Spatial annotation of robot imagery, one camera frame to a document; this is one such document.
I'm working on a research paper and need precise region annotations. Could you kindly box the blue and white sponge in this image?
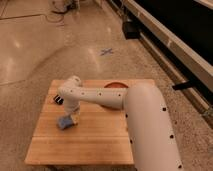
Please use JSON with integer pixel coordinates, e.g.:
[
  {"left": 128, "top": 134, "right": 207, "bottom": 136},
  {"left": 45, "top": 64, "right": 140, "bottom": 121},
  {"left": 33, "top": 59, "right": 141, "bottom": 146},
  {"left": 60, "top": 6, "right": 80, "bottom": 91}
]
[{"left": 57, "top": 116, "right": 77, "bottom": 130}]

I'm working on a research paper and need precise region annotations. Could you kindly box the long beige rail ledge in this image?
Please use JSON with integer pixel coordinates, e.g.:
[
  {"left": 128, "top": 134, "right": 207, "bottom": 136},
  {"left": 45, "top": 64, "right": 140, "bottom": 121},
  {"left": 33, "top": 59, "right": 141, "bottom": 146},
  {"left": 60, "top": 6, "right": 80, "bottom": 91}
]
[{"left": 102, "top": 0, "right": 213, "bottom": 117}]

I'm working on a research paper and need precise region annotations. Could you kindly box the orange bowl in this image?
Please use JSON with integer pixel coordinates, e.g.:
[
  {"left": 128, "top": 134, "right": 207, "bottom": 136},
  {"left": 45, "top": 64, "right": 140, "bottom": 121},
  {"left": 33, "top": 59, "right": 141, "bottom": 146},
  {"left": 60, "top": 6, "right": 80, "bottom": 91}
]
[{"left": 104, "top": 82, "right": 128, "bottom": 88}]

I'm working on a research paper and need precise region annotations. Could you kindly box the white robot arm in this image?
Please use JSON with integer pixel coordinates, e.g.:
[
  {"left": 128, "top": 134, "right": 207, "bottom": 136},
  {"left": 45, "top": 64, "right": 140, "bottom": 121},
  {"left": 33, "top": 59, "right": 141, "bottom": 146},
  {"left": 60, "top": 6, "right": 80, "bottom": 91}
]
[{"left": 58, "top": 76, "right": 184, "bottom": 171}]

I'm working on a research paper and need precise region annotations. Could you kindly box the white base unit background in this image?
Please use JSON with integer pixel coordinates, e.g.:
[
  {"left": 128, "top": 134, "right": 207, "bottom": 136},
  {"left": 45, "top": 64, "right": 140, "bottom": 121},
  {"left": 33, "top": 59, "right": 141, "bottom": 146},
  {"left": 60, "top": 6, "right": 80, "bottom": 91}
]
[{"left": 49, "top": 0, "right": 80, "bottom": 14}]

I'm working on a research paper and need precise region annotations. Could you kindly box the black striped rectangular block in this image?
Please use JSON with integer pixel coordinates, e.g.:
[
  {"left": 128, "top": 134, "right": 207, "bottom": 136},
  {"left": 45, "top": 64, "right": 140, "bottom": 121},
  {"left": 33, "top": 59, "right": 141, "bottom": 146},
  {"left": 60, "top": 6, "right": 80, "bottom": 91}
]
[{"left": 53, "top": 95, "right": 63, "bottom": 105}]

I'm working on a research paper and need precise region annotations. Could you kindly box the black box on ledge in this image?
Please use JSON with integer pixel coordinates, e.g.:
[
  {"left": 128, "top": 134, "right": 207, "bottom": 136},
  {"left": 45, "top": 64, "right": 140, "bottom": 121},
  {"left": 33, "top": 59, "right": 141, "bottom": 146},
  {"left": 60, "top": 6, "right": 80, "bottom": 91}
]
[{"left": 122, "top": 21, "right": 140, "bottom": 39}]

